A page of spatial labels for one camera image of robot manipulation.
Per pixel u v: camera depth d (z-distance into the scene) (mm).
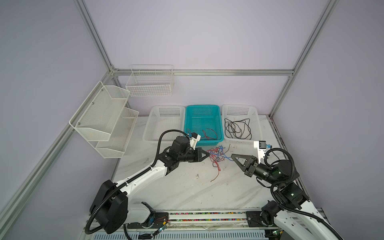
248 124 1106
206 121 1184
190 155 675
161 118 1176
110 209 404
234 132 1103
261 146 566
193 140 727
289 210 485
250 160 573
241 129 1099
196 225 731
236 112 1184
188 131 1010
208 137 1051
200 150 687
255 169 548
